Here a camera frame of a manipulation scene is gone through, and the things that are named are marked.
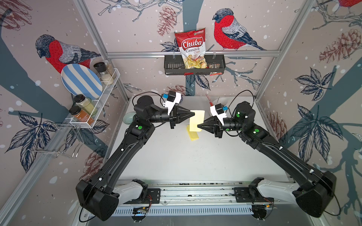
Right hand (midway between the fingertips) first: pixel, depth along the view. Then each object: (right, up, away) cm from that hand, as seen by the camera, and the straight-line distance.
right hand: (198, 124), depth 61 cm
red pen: (+13, +11, +42) cm, 45 cm away
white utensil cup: (+22, +13, +42) cm, 49 cm away
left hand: (-2, +6, -5) cm, 8 cm away
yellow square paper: (0, -12, +36) cm, 38 cm away
